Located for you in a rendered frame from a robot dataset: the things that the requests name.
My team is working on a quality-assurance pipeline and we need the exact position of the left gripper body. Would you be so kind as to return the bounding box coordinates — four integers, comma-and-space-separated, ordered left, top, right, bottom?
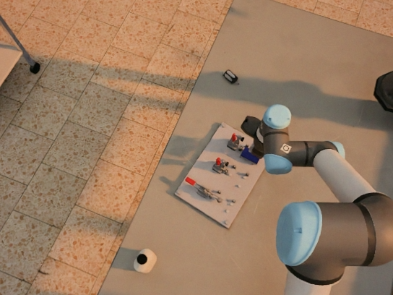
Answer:
241, 116, 264, 159

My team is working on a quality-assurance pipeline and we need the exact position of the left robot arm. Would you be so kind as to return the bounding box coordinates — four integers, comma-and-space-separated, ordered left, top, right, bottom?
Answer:
259, 104, 393, 295

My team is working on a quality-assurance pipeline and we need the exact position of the white plastic bottle with black cap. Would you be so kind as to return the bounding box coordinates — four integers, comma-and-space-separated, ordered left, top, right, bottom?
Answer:
134, 249, 156, 273

